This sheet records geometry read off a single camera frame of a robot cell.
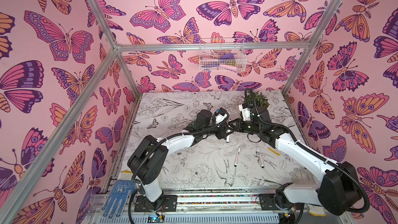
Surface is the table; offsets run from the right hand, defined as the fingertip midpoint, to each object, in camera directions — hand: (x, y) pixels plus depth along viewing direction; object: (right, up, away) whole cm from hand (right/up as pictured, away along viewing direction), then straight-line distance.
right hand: (229, 121), depth 80 cm
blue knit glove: (-55, -36, -2) cm, 66 cm away
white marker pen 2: (+19, -22, +7) cm, 29 cm away
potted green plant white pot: (+19, +9, +11) cm, 24 cm away
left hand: (+2, -4, 0) cm, 4 cm away
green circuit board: (-37, -45, -8) cm, 59 cm away
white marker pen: (-1, -9, -1) cm, 9 cm away
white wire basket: (-2, +39, +15) cm, 42 cm away
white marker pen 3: (+6, -21, +7) cm, 23 cm away
